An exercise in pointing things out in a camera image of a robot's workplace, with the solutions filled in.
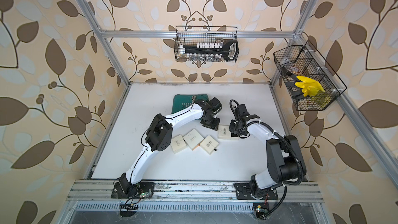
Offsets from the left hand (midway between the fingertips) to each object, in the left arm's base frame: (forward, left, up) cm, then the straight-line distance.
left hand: (214, 125), depth 93 cm
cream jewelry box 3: (-4, -5, -1) cm, 7 cm away
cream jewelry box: (-8, +12, -1) cm, 15 cm away
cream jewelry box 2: (-12, +3, -1) cm, 12 cm away
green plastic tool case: (+17, +22, +1) cm, 28 cm away
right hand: (-2, -12, 0) cm, 12 cm away
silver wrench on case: (+20, +14, +2) cm, 24 cm away
